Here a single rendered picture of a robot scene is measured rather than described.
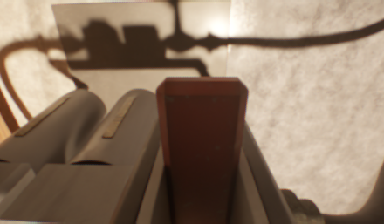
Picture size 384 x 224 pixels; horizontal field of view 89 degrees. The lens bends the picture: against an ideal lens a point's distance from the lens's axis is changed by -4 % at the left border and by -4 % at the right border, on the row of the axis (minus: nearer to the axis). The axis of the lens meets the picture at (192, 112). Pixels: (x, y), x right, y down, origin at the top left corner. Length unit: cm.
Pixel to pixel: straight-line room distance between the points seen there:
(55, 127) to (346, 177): 90
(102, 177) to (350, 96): 67
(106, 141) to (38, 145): 7
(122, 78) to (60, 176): 43
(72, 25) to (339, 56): 67
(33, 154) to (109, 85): 39
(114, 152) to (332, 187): 87
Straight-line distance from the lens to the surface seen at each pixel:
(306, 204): 19
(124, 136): 22
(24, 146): 25
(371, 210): 22
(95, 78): 61
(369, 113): 80
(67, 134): 28
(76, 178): 18
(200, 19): 52
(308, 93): 65
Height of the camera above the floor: 52
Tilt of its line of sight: 60 degrees down
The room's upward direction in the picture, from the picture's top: 177 degrees counter-clockwise
